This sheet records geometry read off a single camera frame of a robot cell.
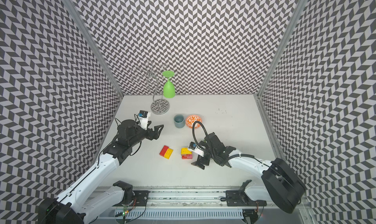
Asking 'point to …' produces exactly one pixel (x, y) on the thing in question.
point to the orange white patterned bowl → (192, 118)
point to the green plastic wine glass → (169, 91)
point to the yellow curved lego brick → (185, 151)
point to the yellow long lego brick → (168, 153)
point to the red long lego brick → (163, 150)
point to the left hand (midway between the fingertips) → (156, 125)
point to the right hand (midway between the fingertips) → (196, 155)
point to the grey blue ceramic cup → (179, 121)
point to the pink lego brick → (190, 156)
